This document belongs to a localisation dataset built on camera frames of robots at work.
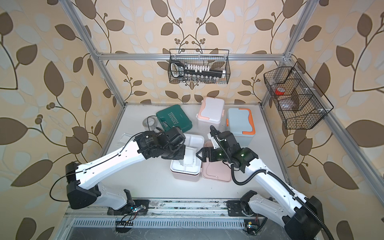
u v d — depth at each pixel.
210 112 0.97
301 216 0.37
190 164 0.73
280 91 0.81
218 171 0.77
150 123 1.08
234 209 0.73
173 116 1.06
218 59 0.91
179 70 0.84
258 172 0.47
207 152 0.65
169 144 0.51
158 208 0.75
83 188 0.41
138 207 0.74
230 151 0.57
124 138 1.02
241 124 0.91
